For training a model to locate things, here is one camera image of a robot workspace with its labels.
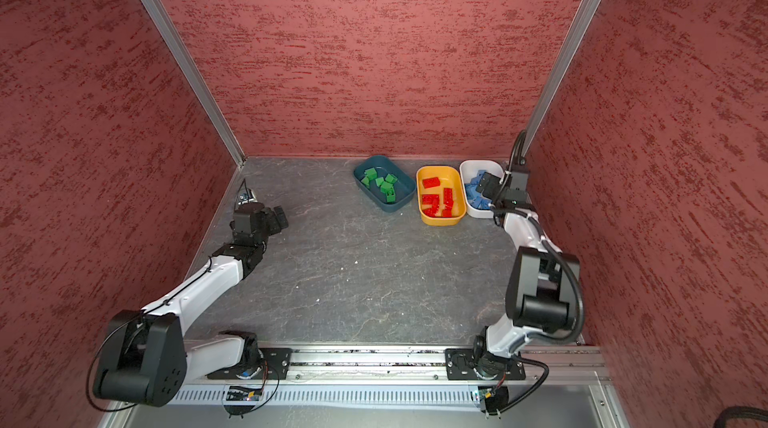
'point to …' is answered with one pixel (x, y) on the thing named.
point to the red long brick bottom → (431, 182)
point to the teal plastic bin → (404, 187)
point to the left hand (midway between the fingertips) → (265, 217)
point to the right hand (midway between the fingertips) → (493, 185)
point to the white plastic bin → (468, 170)
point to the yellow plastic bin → (442, 195)
